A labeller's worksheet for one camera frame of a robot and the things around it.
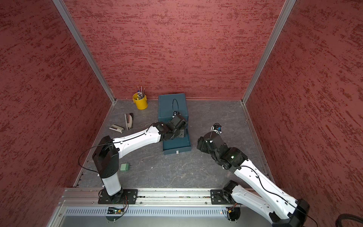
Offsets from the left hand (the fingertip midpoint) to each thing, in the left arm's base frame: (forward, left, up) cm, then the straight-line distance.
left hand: (180, 133), depth 86 cm
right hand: (-10, -13, +5) cm, 17 cm away
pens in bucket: (+30, +30, +5) cm, 42 cm away
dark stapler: (+21, +42, -9) cm, 48 cm away
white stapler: (+10, +46, -10) cm, 48 cm away
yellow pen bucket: (+31, +33, -7) cm, 45 cm away
